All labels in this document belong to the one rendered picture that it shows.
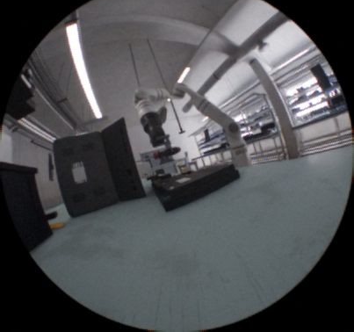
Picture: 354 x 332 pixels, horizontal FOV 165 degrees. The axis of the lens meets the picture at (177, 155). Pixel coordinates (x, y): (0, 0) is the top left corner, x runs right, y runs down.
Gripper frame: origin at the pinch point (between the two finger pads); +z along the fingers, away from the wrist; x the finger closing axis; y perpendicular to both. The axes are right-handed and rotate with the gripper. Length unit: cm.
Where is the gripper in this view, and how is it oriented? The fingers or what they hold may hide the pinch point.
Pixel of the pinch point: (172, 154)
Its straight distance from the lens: 41.2
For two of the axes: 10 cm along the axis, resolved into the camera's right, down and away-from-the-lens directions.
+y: -9.0, 2.7, -3.4
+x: 1.7, -5.0, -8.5
